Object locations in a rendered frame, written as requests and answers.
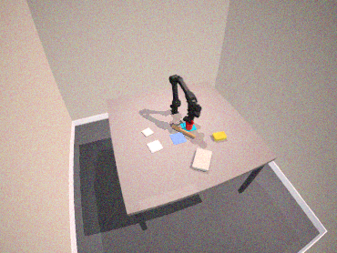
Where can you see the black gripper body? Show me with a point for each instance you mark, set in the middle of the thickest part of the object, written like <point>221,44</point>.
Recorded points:
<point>189,117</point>

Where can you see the yellow block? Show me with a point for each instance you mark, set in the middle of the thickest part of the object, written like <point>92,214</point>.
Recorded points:
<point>219,136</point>

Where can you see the cream flat rectangular block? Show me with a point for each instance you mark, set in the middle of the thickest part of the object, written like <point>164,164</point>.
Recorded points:
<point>201,160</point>

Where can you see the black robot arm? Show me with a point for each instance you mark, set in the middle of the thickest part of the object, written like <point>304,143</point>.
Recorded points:
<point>174,80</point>

